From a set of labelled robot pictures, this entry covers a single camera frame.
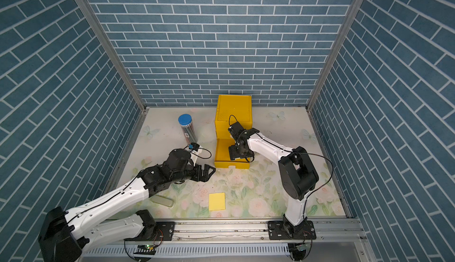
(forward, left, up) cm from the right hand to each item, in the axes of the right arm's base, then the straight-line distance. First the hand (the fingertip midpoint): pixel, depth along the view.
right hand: (238, 155), depth 91 cm
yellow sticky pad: (-22, +9, -7) cm, 24 cm away
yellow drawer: (0, +9, -3) cm, 9 cm away
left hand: (-13, +11, +9) cm, 19 cm away
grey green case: (-25, +33, -2) cm, 41 cm away
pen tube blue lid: (+10, +28, +13) cm, 33 cm away
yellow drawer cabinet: (+19, +1, +17) cm, 26 cm away
